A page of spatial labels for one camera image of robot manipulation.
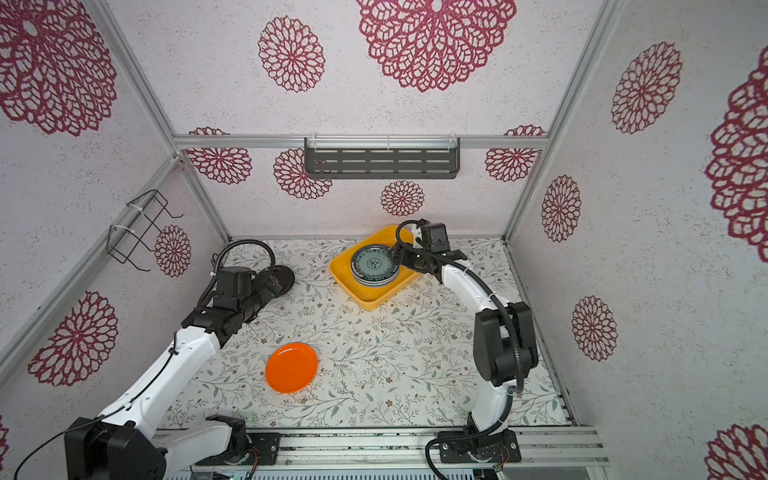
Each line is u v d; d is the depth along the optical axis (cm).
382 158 93
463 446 73
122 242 73
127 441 38
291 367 85
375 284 103
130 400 42
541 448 76
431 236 71
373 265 106
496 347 48
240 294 63
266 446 73
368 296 100
